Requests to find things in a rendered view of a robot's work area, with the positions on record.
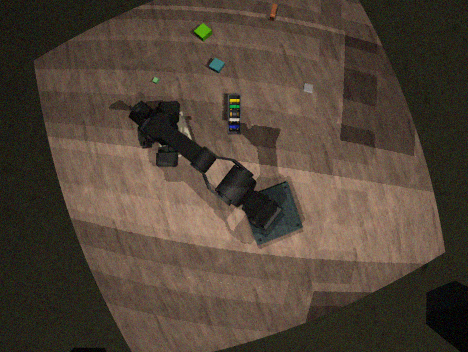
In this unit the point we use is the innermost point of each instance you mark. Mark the teal cube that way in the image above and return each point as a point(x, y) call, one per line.
point(217, 65)

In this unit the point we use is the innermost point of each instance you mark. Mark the small orange block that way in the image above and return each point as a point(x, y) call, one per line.
point(274, 7)

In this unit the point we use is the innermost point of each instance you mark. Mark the beige shallow tray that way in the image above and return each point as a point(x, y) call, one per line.
point(182, 126)

